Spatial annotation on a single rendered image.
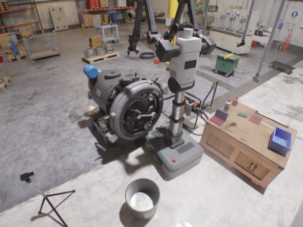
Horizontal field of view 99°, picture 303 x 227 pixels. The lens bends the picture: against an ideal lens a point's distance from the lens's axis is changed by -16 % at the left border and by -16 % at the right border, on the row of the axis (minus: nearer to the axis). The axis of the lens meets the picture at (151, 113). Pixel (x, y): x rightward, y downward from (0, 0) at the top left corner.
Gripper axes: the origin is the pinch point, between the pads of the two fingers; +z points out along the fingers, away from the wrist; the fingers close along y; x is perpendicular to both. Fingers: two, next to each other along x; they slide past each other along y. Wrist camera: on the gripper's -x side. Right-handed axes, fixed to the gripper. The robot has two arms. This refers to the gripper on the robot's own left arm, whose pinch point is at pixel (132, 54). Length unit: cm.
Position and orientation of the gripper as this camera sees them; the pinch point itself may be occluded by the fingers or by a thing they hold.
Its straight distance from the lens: 178.7
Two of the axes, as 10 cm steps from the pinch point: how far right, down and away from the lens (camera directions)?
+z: -2.5, 4.2, 8.7
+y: -8.7, 3.0, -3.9
